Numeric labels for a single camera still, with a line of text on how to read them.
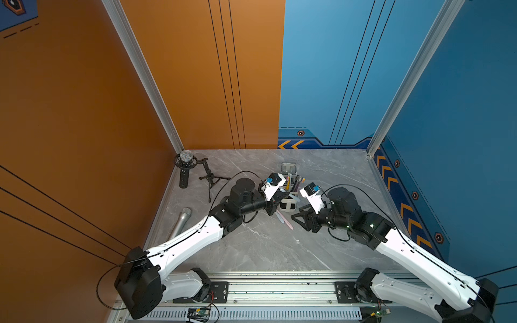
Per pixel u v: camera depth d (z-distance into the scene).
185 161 0.84
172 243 0.46
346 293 0.72
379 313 0.69
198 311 0.72
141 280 0.39
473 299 0.38
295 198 0.75
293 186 0.89
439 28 0.74
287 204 0.89
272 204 0.62
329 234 0.63
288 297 0.73
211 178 0.99
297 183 0.89
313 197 0.62
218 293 0.74
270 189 0.61
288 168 1.03
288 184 0.89
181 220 0.89
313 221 0.60
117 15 0.70
